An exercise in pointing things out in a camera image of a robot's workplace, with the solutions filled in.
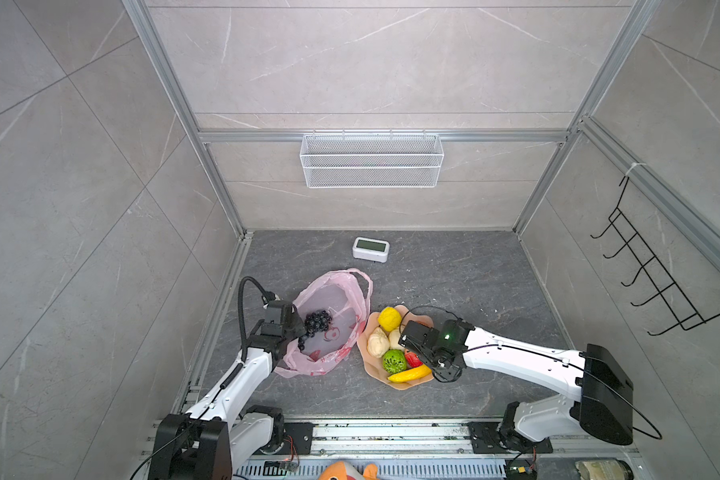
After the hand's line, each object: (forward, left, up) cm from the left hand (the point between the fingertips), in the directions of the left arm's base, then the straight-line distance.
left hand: (293, 314), depth 88 cm
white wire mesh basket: (+46, -24, +22) cm, 57 cm away
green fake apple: (-15, -29, 0) cm, 33 cm away
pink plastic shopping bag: (+7, -16, -1) cm, 17 cm away
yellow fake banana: (-19, -33, 0) cm, 38 cm away
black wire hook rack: (-16, -87, +26) cm, 92 cm away
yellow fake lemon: (-2, -29, 0) cm, 29 cm away
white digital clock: (+27, -26, -3) cm, 37 cm away
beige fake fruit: (-10, -25, +1) cm, 27 cm away
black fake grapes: (-1, -6, -3) cm, 7 cm away
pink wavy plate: (-15, -24, -4) cm, 29 cm away
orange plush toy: (-39, -15, +1) cm, 41 cm away
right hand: (-15, -38, -1) cm, 41 cm away
